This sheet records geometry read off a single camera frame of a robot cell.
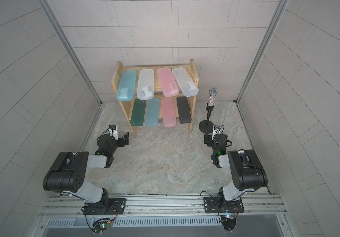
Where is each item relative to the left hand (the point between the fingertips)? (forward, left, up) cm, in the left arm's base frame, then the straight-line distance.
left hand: (123, 130), depth 94 cm
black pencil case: (+3, -38, +18) cm, 42 cm away
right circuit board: (-47, -59, -4) cm, 75 cm away
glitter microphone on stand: (+5, -55, -2) cm, 55 cm away
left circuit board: (-48, 0, -4) cm, 48 cm away
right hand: (0, -59, 0) cm, 59 cm away
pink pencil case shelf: (+2, -29, +16) cm, 34 cm away
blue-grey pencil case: (+3, -20, +16) cm, 25 cm away
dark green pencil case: (+1, -12, +16) cm, 20 cm away
